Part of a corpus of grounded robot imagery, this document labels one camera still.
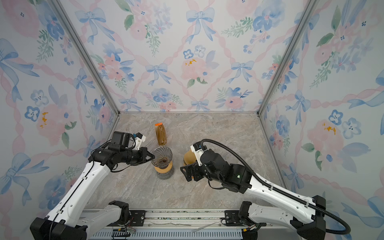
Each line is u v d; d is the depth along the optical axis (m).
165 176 0.85
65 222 0.38
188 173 0.58
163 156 0.79
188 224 0.73
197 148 0.58
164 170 0.80
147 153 0.70
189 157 0.80
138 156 0.65
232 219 0.73
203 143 0.52
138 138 0.69
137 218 0.73
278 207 0.43
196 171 0.57
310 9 0.69
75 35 0.78
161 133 1.00
